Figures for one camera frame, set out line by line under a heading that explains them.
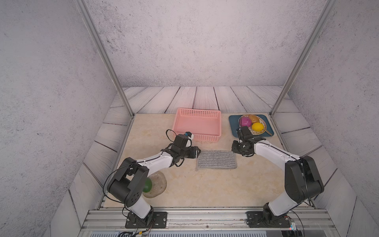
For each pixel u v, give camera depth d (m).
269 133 1.08
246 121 1.08
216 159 0.94
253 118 1.11
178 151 0.71
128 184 0.45
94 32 0.78
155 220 0.72
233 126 1.12
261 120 1.12
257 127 1.08
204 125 1.06
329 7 0.70
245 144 0.67
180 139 0.71
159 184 0.86
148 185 0.81
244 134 0.73
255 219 0.73
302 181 0.45
